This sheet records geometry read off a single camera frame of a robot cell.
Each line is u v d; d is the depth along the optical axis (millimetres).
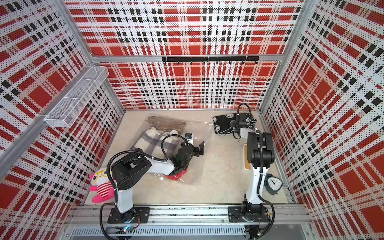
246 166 841
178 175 832
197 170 866
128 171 500
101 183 771
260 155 516
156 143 932
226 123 1051
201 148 837
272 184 799
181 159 713
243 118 842
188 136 800
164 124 1078
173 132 1005
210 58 881
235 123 975
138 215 734
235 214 736
